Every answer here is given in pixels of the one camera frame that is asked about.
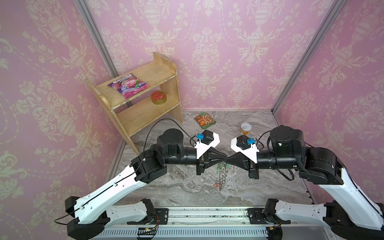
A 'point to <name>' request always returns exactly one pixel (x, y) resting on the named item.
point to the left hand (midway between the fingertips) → (225, 160)
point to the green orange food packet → (205, 120)
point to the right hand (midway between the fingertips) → (228, 158)
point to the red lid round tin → (159, 97)
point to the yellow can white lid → (245, 128)
